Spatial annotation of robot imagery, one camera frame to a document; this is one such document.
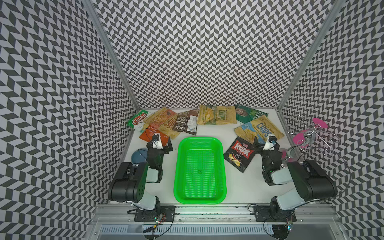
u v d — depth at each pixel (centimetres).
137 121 108
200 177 85
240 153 94
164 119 109
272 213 68
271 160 67
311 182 45
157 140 75
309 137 70
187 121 108
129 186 44
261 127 102
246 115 112
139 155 89
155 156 68
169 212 74
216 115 112
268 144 77
